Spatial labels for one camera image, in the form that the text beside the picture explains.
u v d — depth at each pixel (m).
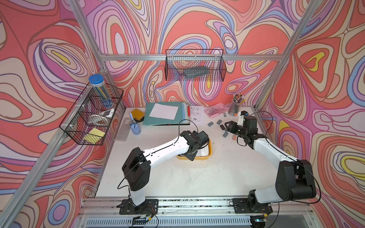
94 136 0.63
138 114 1.11
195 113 1.15
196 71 0.88
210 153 0.89
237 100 1.02
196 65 0.97
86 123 0.74
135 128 0.99
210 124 1.09
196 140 0.58
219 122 1.10
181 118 1.10
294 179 0.43
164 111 1.15
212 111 1.16
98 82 0.71
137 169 0.44
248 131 0.68
